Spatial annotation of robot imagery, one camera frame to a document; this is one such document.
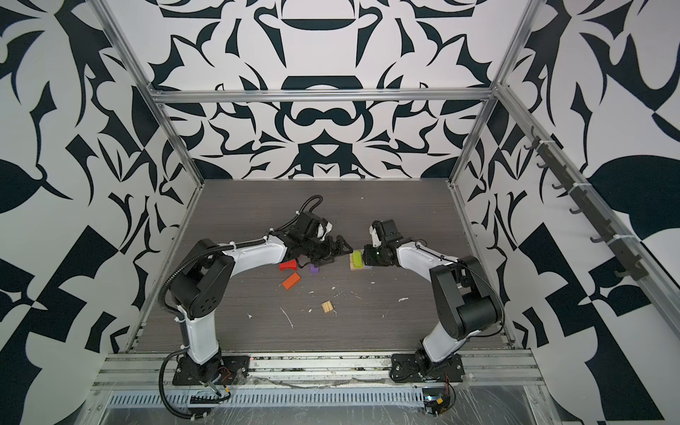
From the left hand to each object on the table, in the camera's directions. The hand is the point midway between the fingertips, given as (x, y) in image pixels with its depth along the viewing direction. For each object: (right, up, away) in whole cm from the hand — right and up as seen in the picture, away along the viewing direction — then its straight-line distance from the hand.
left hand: (349, 250), depth 88 cm
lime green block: (+3, -4, +5) cm, 7 cm away
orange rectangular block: (-19, -11, +3) cm, 22 cm away
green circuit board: (+23, -37, -17) cm, 47 cm away
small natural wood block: (-7, -17, -3) cm, 19 cm away
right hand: (+7, -2, +5) cm, 9 cm away
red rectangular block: (-16, -1, -18) cm, 25 cm away
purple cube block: (-12, -7, +4) cm, 15 cm away
